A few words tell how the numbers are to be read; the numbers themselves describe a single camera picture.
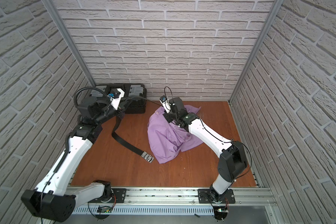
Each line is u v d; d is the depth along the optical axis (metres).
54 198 0.37
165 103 0.68
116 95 0.54
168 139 0.85
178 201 0.74
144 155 0.87
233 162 0.44
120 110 0.59
